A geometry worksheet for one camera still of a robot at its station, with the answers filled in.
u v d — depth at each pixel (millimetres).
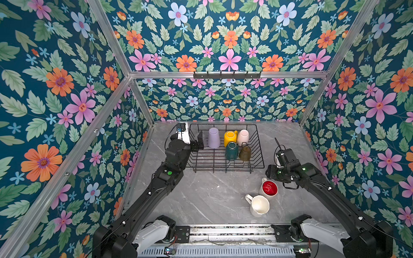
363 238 374
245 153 946
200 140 665
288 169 586
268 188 851
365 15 702
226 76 932
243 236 736
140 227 470
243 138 973
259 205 794
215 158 1007
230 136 959
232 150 900
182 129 594
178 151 524
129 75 910
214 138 959
